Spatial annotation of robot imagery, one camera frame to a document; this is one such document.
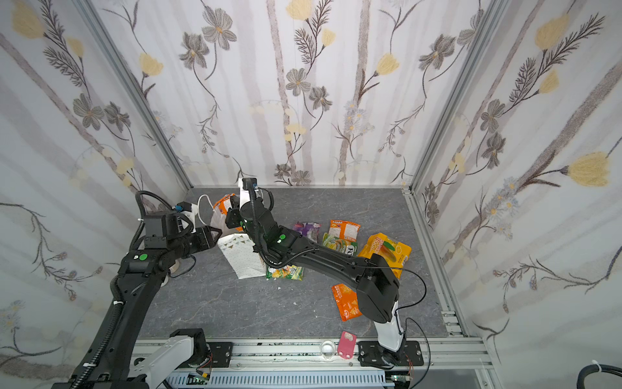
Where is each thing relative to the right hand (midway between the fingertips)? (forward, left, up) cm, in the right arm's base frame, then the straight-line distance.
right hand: (222, 189), depth 66 cm
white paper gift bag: (-8, -2, -20) cm, 21 cm away
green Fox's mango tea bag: (-8, -18, -36) cm, 42 cm away
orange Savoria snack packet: (+1, +2, -8) cm, 8 cm away
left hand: (-4, +5, -13) cm, 15 cm away
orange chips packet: (-19, -39, -35) cm, 56 cm away
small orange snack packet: (+11, -40, -35) cm, 54 cm away
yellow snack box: (-2, -58, -31) cm, 66 cm away
